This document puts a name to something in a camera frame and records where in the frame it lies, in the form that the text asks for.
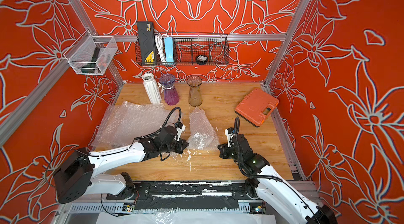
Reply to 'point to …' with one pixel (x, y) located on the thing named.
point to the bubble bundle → (202, 134)
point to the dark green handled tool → (91, 67)
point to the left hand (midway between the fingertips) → (189, 143)
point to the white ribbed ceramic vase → (151, 88)
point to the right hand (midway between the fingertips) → (215, 147)
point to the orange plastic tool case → (256, 107)
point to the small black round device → (201, 58)
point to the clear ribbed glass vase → (194, 95)
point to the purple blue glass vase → (170, 96)
